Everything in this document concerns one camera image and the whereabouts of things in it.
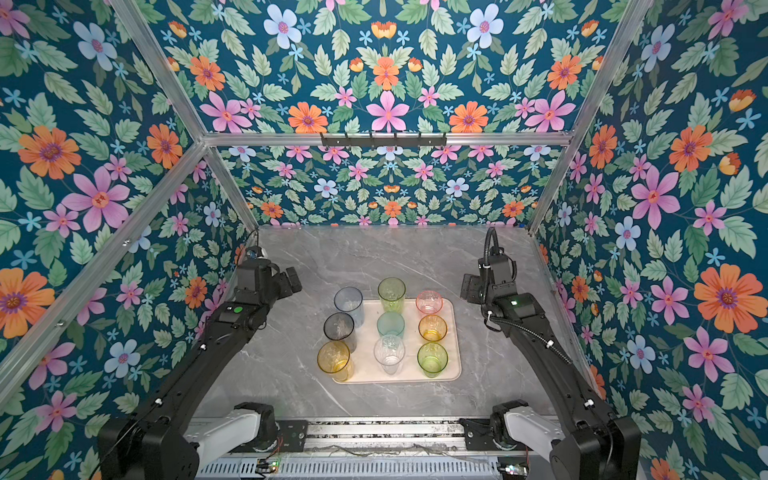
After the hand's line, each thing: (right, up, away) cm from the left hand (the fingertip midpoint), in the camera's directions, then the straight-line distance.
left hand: (283, 267), depth 80 cm
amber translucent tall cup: (+13, -26, +4) cm, 29 cm away
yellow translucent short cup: (+42, -19, +9) cm, 47 cm away
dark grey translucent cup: (+15, -18, +6) cm, 24 cm away
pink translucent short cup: (+41, -12, +15) cm, 46 cm away
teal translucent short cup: (+29, -18, +12) cm, 36 cm away
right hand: (+54, -4, 0) cm, 54 cm away
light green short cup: (+41, -26, +5) cm, 49 cm away
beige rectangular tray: (+34, -23, +4) cm, 41 cm away
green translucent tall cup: (+29, -8, +13) cm, 33 cm away
